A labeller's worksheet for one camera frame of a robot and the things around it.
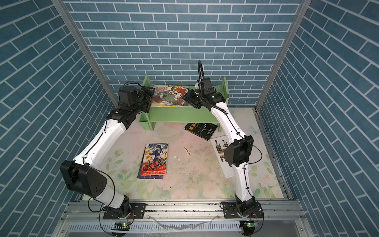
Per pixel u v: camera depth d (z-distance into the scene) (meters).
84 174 0.41
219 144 0.96
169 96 0.87
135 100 0.61
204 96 0.65
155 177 0.84
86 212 0.75
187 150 0.96
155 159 0.89
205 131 1.05
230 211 0.74
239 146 0.53
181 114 1.02
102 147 0.47
